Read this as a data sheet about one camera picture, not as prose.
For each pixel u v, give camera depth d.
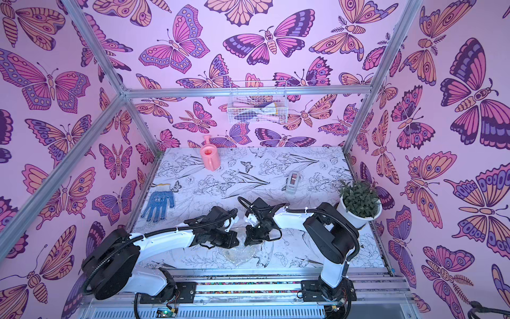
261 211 0.74
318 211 0.51
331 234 0.48
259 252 0.83
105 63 0.82
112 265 0.42
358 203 0.80
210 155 1.06
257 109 0.92
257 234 0.78
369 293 0.73
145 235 0.48
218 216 0.69
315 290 0.74
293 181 1.02
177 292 0.73
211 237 0.68
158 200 1.00
